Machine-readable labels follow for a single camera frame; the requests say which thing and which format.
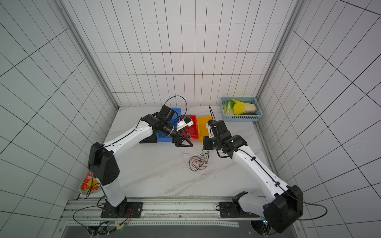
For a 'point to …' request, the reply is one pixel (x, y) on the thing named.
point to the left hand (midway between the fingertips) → (187, 142)
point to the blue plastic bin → (173, 120)
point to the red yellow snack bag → (90, 184)
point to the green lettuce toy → (228, 107)
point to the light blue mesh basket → (254, 116)
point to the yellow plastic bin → (203, 130)
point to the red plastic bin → (192, 131)
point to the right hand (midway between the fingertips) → (198, 142)
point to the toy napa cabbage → (240, 107)
